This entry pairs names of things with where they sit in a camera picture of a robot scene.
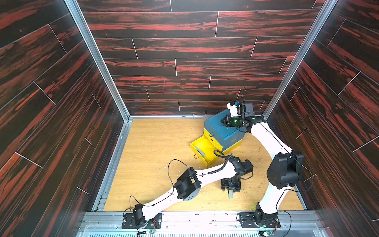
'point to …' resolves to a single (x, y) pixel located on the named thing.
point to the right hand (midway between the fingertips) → (224, 121)
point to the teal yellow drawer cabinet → (217, 137)
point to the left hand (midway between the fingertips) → (234, 193)
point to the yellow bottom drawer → (205, 150)
